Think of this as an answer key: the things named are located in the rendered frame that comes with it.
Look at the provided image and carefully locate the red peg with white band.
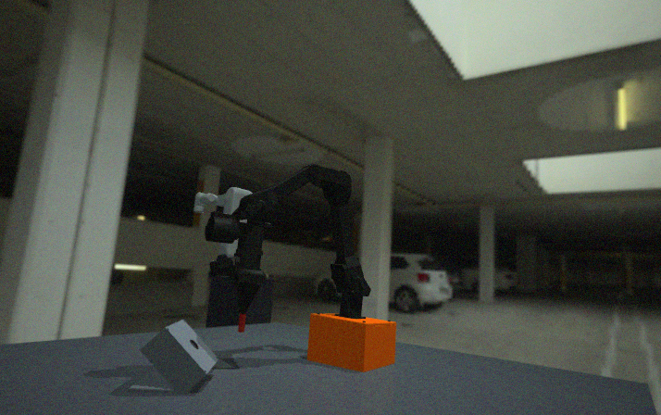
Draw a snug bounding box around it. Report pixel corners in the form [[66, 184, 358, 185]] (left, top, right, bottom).
[[238, 312, 246, 332]]

